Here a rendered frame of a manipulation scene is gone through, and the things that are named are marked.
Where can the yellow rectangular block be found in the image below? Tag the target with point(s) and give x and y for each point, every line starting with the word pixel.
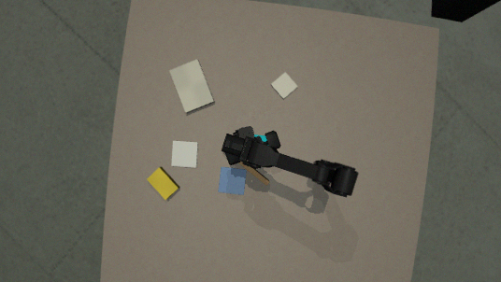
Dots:
pixel 163 183

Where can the white square pad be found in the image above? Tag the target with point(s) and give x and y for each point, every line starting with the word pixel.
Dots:
pixel 184 154

